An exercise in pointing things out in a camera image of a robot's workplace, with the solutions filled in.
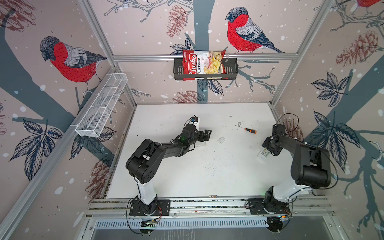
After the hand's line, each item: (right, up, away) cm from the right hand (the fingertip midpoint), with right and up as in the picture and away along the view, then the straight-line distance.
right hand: (267, 147), depth 94 cm
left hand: (-40, +12, -4) cm, 42 cm away
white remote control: (-44, +5, -11) cm, 46 cm away
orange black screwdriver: (-8, +10, +8) cm, 15 cm away
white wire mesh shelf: (-98, +26, -17) cm, 103 cm away
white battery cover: (-30, +4, +4) cm, 30 cm away
